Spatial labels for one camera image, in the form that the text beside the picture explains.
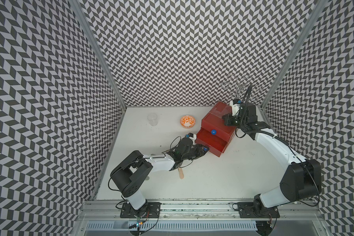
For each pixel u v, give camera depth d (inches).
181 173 33.9
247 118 25.0
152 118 43.7
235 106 29.5
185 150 26.6
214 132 32.0
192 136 32.4
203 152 31.6
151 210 28.4
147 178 32.5
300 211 30.1
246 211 29.0
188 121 41.8
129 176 17.7
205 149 32.5
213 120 33.1
